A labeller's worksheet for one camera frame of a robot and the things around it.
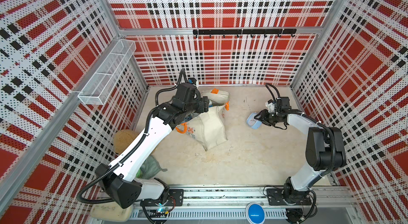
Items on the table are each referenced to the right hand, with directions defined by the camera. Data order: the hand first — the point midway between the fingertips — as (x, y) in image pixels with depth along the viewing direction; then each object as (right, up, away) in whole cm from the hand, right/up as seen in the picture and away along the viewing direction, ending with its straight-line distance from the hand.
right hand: (258, 118), depth 93 cm
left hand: (-32, +10, -19) cm, 38 cm away
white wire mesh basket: (-95, +17, -1) cm, 97 cm away
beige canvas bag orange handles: (-30, -4, -11) cm, 32 cm away
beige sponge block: (-71, -37, -27) cm, 84 cm away
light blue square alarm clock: (-3, -2, 0) cm, 4 cm away
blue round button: (-8, -40, -24) cm, 47 cm away
